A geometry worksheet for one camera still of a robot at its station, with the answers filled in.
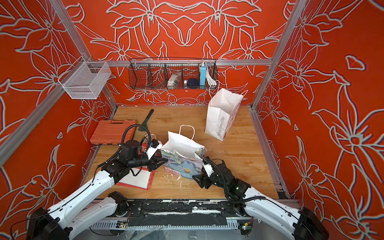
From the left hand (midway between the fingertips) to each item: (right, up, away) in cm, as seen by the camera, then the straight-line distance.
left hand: (165, 156), depth 75 cm
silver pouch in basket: (+3, +43, +17) cm, 46 cm away
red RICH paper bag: (-16, -14, +6) cm, 22 cm away
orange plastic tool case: (-43, +10, +31) cm, 54 cm away
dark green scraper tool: (-21, +16, +34) cm, 43 cm away
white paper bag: (+31, +25, +8) cm, 40 cm away
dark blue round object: (+15, +42, +20) cm, 49 cm away
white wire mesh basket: (-53, +44, +16) cm, 71 cm away
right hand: (+15, -10, +2) cm, 18 cm away
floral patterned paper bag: (+11, +4, -18) cm, 22 cm away
